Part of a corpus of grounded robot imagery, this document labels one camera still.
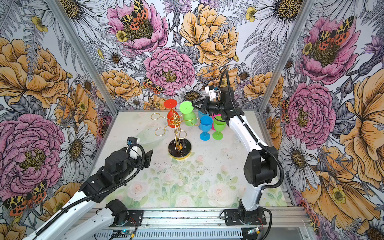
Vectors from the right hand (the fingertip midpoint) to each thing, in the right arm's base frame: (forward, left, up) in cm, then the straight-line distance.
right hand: (192, 108), depth 77 cm
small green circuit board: (-48, +34, -33) cm, 67 cm away
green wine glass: (+1, +3, -1) cm, 3 cm away
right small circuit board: (-49, -27, -34) cm, 65 cm away
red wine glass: (+7, +12, -2) cm, 14 cm away
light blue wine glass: (+13, -6, -17) cm, 22 cm away
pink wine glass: (+18, -14, -25) cm, 34 cm away
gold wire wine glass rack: (-3, +9, -31) cm, 32 cm away
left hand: (-18, +24, -11) cm, 33 cm away
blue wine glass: (+4, -8, -17) cm, 19 cm away
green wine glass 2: (+4, -16, -18) cm, 25 cm away
